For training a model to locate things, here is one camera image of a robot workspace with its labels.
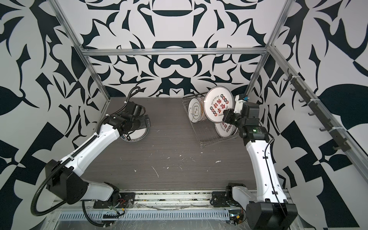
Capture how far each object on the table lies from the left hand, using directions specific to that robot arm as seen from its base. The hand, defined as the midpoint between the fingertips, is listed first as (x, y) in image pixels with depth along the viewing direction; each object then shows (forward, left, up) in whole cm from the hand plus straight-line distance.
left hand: (142, 120), depth 81 cm
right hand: (-2, -44, +10) cm, 45 cm away
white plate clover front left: (+15, -32, -12) cm, 37 cm away
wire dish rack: (+3, -38, -19) cm, 43 cm away
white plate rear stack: (+1, -50, -15) cm, 52 cm away
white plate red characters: (+5, -41, +9) cm, 43 cm away
